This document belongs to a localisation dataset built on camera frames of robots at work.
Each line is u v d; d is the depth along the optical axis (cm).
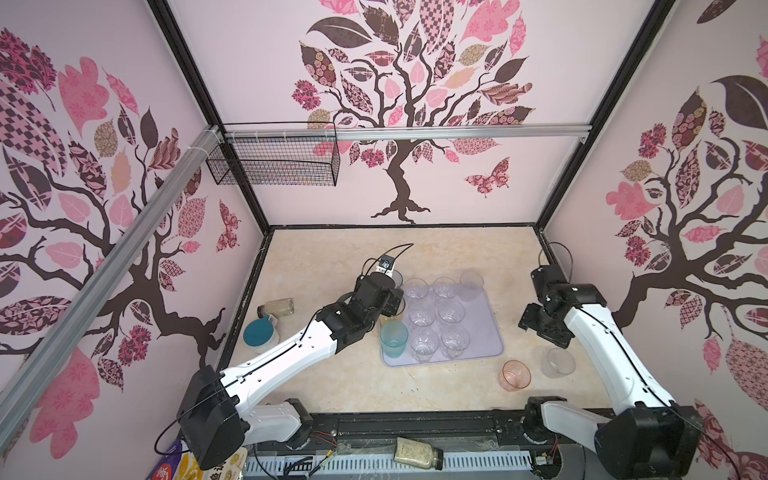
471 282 97
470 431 76
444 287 99
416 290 97
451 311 89
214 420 39
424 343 87
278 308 93
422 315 92
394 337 88
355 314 57
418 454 67
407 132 93
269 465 70
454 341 88
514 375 82
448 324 92
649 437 38
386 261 65
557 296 55
